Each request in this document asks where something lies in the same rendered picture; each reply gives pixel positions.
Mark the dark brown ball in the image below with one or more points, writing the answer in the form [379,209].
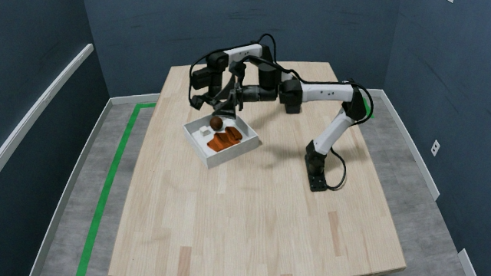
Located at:
[216,123]

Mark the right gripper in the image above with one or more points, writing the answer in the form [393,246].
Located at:
[213,90]

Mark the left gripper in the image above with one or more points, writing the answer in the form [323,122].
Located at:
[245,94]

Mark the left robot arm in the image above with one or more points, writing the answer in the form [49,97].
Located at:
[295,92]

